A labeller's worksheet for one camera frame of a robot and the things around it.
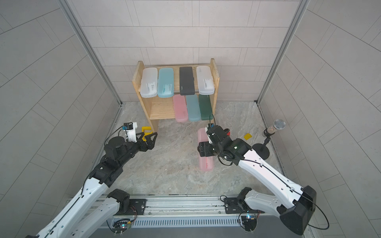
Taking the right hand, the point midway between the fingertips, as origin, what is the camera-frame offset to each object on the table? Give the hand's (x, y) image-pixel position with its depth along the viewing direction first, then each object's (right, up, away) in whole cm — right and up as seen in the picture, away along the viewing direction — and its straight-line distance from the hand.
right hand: (203, 148), depth 73 cm
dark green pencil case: (+2, +20, +12) cm, 24 cm away
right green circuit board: (+21, -32, -6) cm, 39 cm away
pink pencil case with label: (+2, -6, -3) cm, 7 cm away
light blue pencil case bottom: (-5, +21, +12) cm, 24 cm away
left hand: (-24, +8, 0) cm, 26 cm away
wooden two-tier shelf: (-26, +21, +13) cm, 35 cm away
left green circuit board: (-37, -33, -8) cm, 50 cm away
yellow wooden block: (+30, +2, +23) cm, 38 cm away
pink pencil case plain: (-13, +21, +12) cm, 27 cm away
